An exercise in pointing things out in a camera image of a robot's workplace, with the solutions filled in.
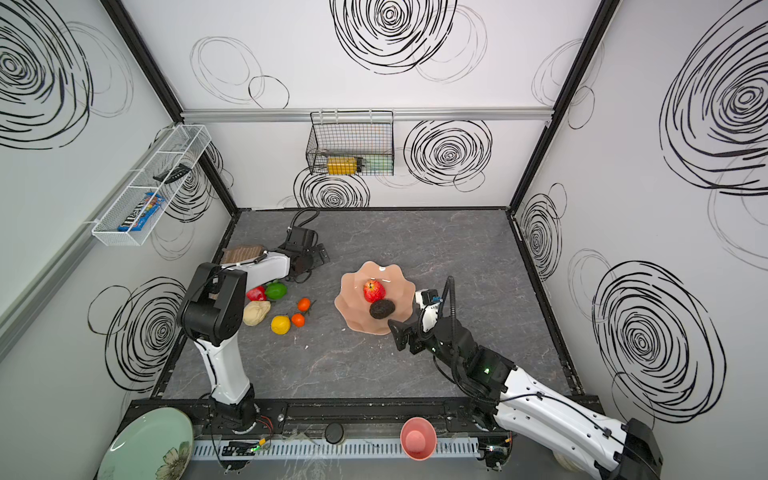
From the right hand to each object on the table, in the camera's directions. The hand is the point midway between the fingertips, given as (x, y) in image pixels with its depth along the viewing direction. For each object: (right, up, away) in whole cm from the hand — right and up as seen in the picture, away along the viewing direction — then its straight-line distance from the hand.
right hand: (401, 317), depth 74 cm
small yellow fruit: (-35, -5, +11) cm, 37 cm away
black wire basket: (-15, +52, +24) cm, 59 cm away
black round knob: (-15, -22, -11) cm, 29 cm away
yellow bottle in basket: (-17, +42, +14) cm, 48 cm away
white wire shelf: (-67, +49, +17) cm, 84 cm away
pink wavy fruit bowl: (-14, -1, +19) cm, 24 cm away
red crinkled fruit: (-8, +4, +15) cm, 17 cm away
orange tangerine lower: (-30, -4, +13) cm, 33 cm away
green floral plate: (-58, -29, -5) cm, 65 cm away
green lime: (-39, +3, +19) cm, 43 cm away
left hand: (-28, +13, +27) cm, 41 cm away
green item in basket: (-6, +42, +13) cm, 44 cm away
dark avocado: (-5, -1, +13) cm, 14 cm away
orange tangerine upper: (-30, -1, +17) cm, 34 cm away
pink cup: (+4, -28, -4) cm, 28 cm away
